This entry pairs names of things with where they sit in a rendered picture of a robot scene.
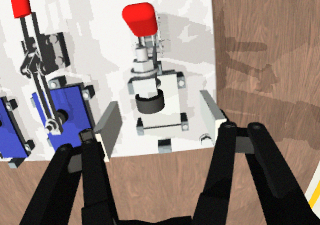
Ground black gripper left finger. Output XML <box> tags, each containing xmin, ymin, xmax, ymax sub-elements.
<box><xmin>19</xmin><ymin>101</ymin><xmax>123</xmax><ymax>225</ymax></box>

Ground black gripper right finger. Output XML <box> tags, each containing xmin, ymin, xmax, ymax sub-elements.
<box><xmin>190</xmin><ymin>90</ymin><xmax>320</xmax><ymax>225</ymax></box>

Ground white rectangular block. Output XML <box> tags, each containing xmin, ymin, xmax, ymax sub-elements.
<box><xmin>140</xmin><ymin>69</ymin><xmax>182</xmax><ymax>141</ymax></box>

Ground blue rectangular block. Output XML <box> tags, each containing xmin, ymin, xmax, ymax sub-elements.
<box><xmin>0</xmin><ymin>96</ymin><xmax>31</xmax><ymax>158</ymax></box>

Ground blue metal block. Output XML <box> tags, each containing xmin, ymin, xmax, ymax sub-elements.
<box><xmin>32</xmin><ymin>82</ymin><xmax>96</xmax><ymax>151</ymax></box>

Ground white fixture plate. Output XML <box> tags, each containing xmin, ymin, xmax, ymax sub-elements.
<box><xmin>0</xmin><ymin>0</ymin><xmax>216</xmax><ymax>161</ymax></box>

